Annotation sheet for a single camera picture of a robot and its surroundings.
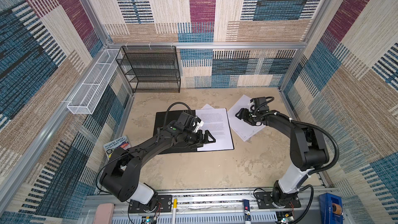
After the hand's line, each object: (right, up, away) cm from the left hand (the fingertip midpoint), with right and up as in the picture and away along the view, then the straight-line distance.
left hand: (210, 141), depth 79 cm
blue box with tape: (+50, -25, -13) cm, 58 cm away
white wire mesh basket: (-71, +27, +15) cm, 78 cm away
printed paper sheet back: (+5, +8, +23) cm, 25 cm away
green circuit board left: (-29, -34, -8) cm, 45 cm away
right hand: (+19, +10, +16) cm, 27 cm away
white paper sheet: (+23, +2, +19) cm, 30 cm away
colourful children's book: (-50, -4, +12) cm, 52 cm away
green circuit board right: (+33, -32, -9) cm, 47 cm away
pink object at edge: (-48, -30, -10) cm, 57 cm away
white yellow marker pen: (-17, -28, -7) cm, 33 cm away
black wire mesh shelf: (-40, +43, +31) cm, 67 cm away
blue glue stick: (+16, -29, -10) cm, 35 cm away
